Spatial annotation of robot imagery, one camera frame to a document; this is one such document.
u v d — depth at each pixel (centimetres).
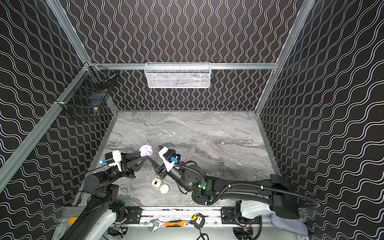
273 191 42
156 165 52
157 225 72
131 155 58
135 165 58
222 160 94
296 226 70
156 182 84
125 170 56
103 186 54
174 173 53
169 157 46
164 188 82
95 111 82
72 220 74
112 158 50
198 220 71
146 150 59
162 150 49
